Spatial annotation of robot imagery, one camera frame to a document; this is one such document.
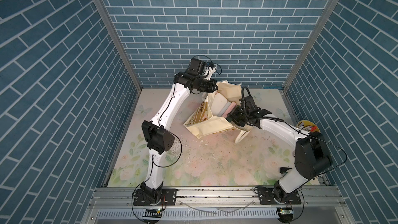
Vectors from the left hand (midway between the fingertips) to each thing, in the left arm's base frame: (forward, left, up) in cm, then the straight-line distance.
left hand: (221, 88), depth 80 cm
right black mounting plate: (-45, -21, -28) cm, 57 cm away
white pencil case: (+4, 0, -16) cm, 17 cm away
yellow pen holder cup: (-13, -49, -16) cm, 53 cm away
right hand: (-6, -6, -17) cm, 19 cm away
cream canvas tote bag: (-14, +9, -11) cm, 21 cm away
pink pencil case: (+1, -8, -16) cm, 18 cm away
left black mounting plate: (-45, +26, -31) cm, 60 cm away
